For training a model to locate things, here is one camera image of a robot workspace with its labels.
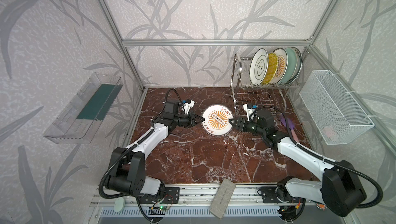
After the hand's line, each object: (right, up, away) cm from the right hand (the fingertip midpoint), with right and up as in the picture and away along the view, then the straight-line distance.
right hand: (232, 117), depth 81 cm
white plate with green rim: (+15, +27, +3) cm, 31 cm away
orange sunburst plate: (-8, -3, -1) cm, 9 cm away
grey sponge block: (-6, -37, -11) cm, 39 cm away
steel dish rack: (+25, +11, +31) cm, 41 cm away
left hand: (-14, +1, -2) cm, 14 cm away
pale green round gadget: (-53, -39, -12) cm, 67 cm away
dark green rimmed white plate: (+46, +34, +16) cm, 59 cm away
